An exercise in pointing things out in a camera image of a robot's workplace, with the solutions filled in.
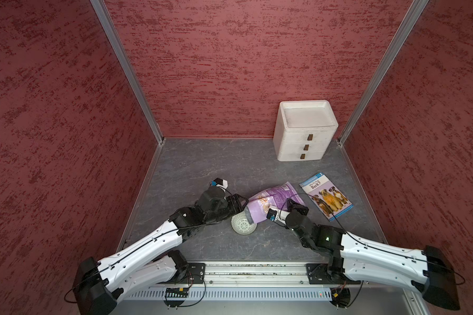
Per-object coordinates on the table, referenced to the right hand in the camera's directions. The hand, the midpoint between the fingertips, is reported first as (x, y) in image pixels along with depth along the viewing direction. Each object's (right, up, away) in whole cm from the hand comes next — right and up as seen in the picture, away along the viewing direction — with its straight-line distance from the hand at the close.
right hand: (290, 203), depth 79 cm
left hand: (-19, 0, -6) cm, 20 cm away
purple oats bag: (-7, +3, -3) cm, 8 cm away
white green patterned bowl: (-21, -11, +7) cm, 24 cm away
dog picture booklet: (+24, -3, +15) cm, 29 cm away
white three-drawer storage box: (+10, +32, +13) cm, 36 cm away
